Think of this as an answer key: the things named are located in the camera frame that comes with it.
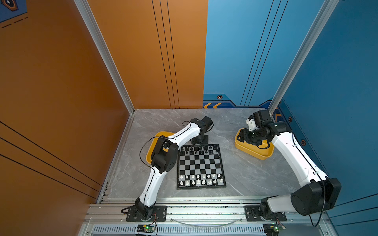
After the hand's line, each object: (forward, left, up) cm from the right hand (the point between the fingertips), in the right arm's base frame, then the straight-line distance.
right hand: (240, 138), depth 80 cm
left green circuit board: (-38, +49, -20) cm, 65 cm away
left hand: (+6, +19, -15) cm, 25 cm away
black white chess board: (-8, +22, -18) cm, 29 cm away
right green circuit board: (-39, -13, -22) cm, 46 cm away
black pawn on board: (+1, +33, -17) cm, 38 cm away
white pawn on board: (-15, +33, -16) cm, 40 cm away
